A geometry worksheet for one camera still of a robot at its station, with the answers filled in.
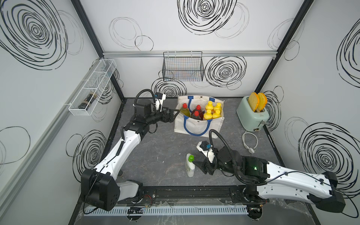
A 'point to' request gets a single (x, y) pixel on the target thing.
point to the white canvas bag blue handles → (193, 126)
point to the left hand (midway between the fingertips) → (173, 109)
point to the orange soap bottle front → (218, 107)
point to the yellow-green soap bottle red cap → (184, 110)
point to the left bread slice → (254, 101)
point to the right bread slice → (263, 101)
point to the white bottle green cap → (190, 167)
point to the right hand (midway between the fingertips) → (197, 157)
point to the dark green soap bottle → (195, 115)
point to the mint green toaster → (251, 120)
